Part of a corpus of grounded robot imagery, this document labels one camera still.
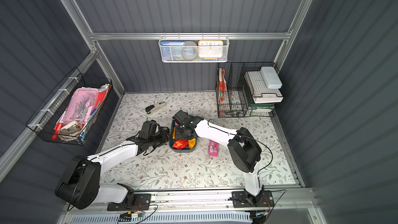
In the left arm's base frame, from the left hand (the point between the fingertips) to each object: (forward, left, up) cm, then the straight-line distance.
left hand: (170, 137), depth 89 cm
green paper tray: (+22, -57, +2) cm, 61 cm away
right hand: (+1, -6, +3) cm, 7 cm away
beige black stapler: (+24, +15, -3) cm, 28 cm away
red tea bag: (-3, -5, -3) cm, 6 cm away
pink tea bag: (-5, -25, -4) cm, 26 cm away
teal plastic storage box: (+1, -1, -2) cm, 3 cm away
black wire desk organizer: (+39, -44, -7) cm, 59 cm away
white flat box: (+34, -63, +16) cm, 73 cm away
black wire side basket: (-7, +45, +27) cm, 53 cm away
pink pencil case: (+6, +39, +24) cm, 47 cm away
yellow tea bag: (-4, -12, 0) cm, 13 cm away
